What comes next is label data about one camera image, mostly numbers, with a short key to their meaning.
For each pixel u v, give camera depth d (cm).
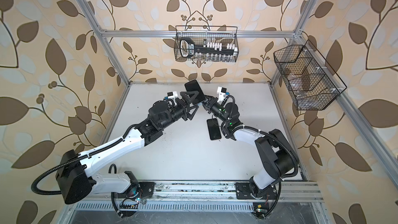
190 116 69
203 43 81
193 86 78
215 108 72
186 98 62
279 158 45
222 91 76
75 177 39
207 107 71
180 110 63
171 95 69
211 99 73
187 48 84
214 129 96
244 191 74
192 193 75
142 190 74
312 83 73
